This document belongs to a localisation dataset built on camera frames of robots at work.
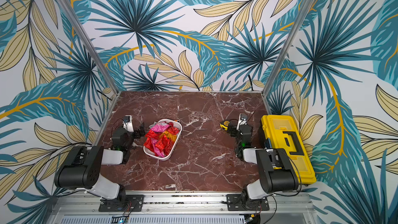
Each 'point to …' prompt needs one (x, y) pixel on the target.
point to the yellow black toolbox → (282, 131)
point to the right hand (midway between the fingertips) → (240, 122)
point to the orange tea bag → (173, 137)
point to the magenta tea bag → (160, 127)
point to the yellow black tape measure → (225, 124)
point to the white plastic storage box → (151, 153)
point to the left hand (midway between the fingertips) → (136, 124)
